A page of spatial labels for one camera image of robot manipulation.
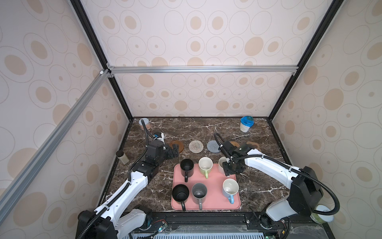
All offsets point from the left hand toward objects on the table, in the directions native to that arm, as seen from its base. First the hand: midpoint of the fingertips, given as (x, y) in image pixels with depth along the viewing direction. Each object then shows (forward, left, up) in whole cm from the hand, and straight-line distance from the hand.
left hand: (176, 145), depth 81 cm
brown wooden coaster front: (+13, 0, -18) cm, 22 cm away
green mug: (-4, -17, -13) cm, 22 cm away
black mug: (-6, -6, -16) cm, 18 cm away
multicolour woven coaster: (+12, -11, -19) cm, 25 cm away
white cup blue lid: (+27, -47, -10) cm, 54 cm away
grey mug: (-19, -13, -18) cm, 29 cm away
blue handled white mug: (-17, -30, -15) cm, 38 cm away
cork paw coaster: (+13, -51, -18) cm, 56 cm away
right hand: (-9, -32, -12) cm, 35 cm away
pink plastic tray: (-22, -22, -19) cm, 37 cm away
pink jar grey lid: (+31, +27, -15) cm, 44 cm away
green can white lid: (-32, -70, -13) cm, 78 cm away
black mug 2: (-20, -3, -17) cm, 26 cm away
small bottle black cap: (-1, +34, -10) cm, 35 cm away
